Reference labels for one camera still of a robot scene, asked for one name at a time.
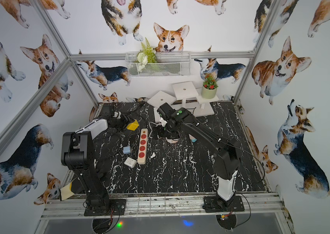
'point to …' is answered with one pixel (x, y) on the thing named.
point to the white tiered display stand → (183, 95)
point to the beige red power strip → (143, 146)
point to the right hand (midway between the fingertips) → (158, 138)
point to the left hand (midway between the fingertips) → (132, 119)
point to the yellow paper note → (66, 191)
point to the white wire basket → (168, 64)
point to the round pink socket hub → (173, 141)
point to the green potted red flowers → (209, 87)
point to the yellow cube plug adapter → (133, 126)
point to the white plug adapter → (130, 162)
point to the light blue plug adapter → (126, 149)
